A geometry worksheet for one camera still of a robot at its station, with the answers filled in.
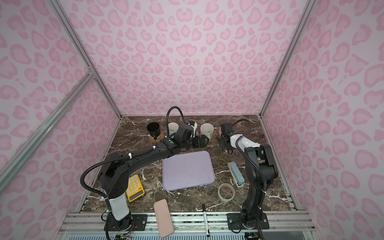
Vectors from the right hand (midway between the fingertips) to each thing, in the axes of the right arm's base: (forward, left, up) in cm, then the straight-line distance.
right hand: (226, 143), depth 98 cm
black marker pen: (-43, +14, -3) cm, 45 cm away
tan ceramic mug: (+5, +5, +4) cm, 8 cm away
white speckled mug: (+10, +13, +2) cm, 16 cm away
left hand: (-6, +14, +14) cm, 21 cm away
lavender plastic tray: (-17, +25, -3) cm, 30 cm away
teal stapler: (-21, -3, +1) cm, 21 cm away
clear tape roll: (-29, +3, -4) cm, 30 cm away
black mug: (+7, +48, +6) cm, 49 cm away
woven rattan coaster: (+4, +46, -1) cm, 46 cm away
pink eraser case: (-43, +34, 0) cm, 55 cm away
